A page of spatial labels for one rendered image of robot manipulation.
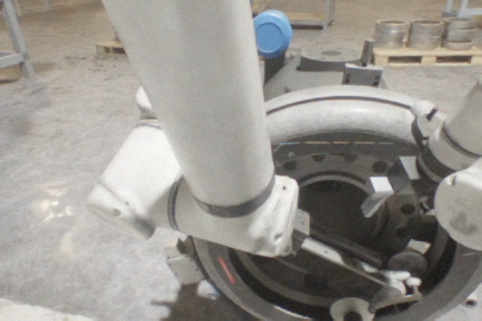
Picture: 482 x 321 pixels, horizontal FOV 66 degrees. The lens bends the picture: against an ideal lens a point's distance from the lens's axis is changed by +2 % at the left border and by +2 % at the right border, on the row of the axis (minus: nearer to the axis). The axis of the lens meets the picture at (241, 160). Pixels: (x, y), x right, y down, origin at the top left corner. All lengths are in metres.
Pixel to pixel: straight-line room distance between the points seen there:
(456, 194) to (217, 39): 0.32
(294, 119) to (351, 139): 0.12
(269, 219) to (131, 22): 0.22
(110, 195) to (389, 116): 0.55
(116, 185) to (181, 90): 0.22
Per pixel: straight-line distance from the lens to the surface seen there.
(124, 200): 0.42
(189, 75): 0.23
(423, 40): 5.06
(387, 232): 1.09
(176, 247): 1.07
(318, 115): 0.76
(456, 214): 0.46
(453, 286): 1.07
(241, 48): 0.24
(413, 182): 0.68
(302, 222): 0.84
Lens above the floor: 1.24
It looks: 30 degrees down
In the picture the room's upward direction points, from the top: 2 degrees counter-clockwise
